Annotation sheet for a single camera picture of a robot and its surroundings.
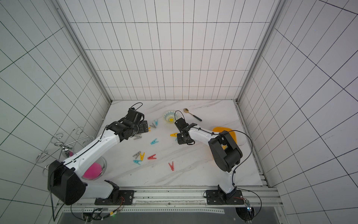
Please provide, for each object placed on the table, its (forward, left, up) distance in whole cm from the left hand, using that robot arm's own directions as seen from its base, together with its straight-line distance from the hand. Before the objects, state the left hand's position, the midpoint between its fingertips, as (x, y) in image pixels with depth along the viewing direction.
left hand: (137, 129), depth 83 cm
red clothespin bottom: (-17, -21, -15) cm, 31 cm away
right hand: (0, -25, -15) cm, 29 cm away
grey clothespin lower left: (-10, +2, -15) cm, 18 cm away
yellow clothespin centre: (+5, -22, -15) cm, 27 cm away
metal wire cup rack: (-19, +26, +14) cm, 35 cm away
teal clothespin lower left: (-15, +1, -15) cm, 21 cm away
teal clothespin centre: (0, -8, -16) cm, 17 cm away
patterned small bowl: (+21, -18, -14) cm, 31 cm away
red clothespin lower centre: (-11, -8, -15) cm, 21 cm away
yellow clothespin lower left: (-11, -1, -15) cm, 19 cm away
